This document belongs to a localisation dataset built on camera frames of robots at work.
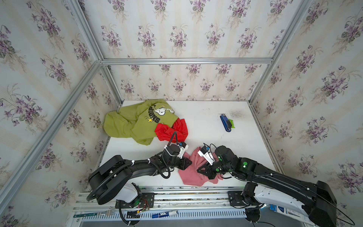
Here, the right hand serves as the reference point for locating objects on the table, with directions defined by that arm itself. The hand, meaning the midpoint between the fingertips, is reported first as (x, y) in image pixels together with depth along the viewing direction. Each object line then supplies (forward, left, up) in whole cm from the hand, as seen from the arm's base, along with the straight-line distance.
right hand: (196, 172), depth 71 cm
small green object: (+40, -32, -11) cm, 52 cm away
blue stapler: (+37, -26, -8) cm, 46 cm away
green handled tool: (-15, +56, -11) cm, 59 cm away
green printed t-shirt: (+38, +37, -4) cm, 53 cm away
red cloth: (+29, +9, -6) cm, 31 cm away
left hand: (+9, +2, -7) cm, 12 cm away
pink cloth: (+1, +2, -9) cm, 9 cm away
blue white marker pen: (-16, +16, -10) cm, 25 cm away
